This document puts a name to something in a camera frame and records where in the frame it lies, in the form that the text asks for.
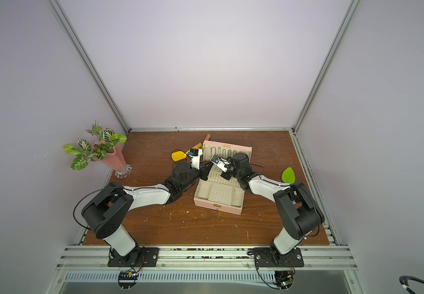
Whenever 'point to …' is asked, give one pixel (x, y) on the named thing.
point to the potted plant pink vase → (105, 147)
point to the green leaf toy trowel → (288, 176)
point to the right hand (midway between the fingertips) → (224, 157)
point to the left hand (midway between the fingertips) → (215, 162)
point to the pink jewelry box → (215, 190)
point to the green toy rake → (208, 137)
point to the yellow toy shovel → (177, 155)
